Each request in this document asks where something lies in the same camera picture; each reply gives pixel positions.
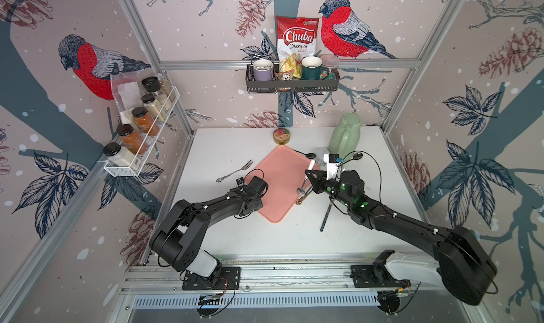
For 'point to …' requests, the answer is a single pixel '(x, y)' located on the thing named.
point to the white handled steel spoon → (302, 190)
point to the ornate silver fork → (244, 168)
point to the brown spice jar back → (168, 89)
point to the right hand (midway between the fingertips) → (307, 170)
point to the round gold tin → (281, 136)
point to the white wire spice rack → (122, 171)
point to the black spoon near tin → (311, 156)
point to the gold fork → (299, 201)
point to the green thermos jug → (346, 137)
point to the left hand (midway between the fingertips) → (258, 202)
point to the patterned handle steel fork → (325, 217)
